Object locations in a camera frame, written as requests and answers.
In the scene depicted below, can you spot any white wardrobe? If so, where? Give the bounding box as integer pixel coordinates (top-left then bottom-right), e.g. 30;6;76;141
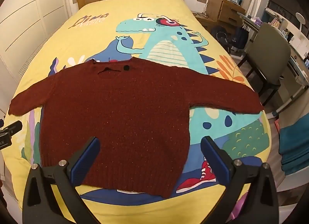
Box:
0;0;73;120

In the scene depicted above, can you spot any dark blue bag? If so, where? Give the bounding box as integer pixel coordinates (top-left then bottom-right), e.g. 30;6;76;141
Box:
232;27;250;54

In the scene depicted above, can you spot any grey green chair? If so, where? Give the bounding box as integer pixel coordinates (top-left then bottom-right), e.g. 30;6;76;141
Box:
238;22;292;106

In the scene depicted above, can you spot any yellow dinosaur printed duvet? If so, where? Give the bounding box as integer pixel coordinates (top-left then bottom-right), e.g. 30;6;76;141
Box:
5;0;272;224

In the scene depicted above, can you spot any grey study desk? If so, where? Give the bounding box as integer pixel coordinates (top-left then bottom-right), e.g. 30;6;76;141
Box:
238;9;309;119

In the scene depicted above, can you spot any dark backpack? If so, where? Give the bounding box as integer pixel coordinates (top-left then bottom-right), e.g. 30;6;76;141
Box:
211;26;233;53

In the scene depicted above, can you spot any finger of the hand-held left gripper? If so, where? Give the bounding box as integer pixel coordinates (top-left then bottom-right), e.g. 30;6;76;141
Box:
3;121;23;135

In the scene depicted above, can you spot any teal folded cloth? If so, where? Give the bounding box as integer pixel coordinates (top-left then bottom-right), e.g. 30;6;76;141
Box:
279;115;309;176

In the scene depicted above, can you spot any wooden drawer chest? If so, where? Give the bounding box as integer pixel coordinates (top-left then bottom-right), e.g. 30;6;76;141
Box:
206;0;247;22

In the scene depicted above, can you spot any dark red knitted sweater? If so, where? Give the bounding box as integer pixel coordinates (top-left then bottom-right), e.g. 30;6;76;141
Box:
8;57;264;198

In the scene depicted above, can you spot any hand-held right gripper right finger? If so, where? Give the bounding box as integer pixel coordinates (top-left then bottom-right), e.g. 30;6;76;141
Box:
201;136;280;224

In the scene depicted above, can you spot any white desk lamp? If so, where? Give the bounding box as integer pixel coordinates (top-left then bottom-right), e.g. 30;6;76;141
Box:
296;12;308;31

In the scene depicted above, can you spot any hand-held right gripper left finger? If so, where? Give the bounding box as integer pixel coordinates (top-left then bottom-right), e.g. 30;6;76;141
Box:
22;136;100;224

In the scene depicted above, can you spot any wooden nightstand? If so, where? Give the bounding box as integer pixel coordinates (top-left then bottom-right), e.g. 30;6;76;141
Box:
194;12;218;31

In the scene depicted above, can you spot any white cabinet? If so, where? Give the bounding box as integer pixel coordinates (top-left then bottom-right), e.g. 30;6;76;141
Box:
258;0;272;21

